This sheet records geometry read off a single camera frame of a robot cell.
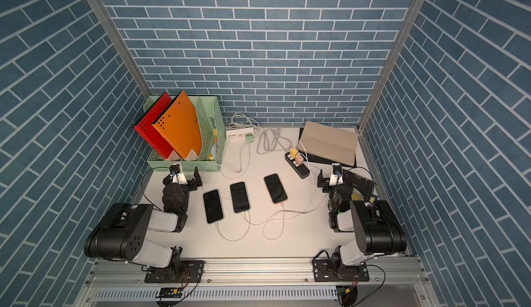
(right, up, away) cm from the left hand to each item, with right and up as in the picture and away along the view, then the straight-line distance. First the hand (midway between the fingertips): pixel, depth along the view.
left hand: (190, 168), depth 89 cm
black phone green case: (+21, -13, +2) cm, 25 cm away
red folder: (-16, +17, -6) cm, 24 cm away
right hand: (+63, -1, +1) cm, 63 cm away
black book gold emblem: (+78, -9, +5) cm, 79 cm away
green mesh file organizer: (+2, +26, +16) cm, 31 cm away
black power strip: (+49, -2, +10) cm, 50 cm away
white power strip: (+17, +16, +24) cm, 33 cm away
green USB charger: (+23, +14, +25) cm, 36 cm away
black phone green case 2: (+10, -17, -1) cm, 19 cm away
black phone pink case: (+37, -10, +8) cm, 39 cm away
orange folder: (-5, +19, -1) cm, 20 cm away
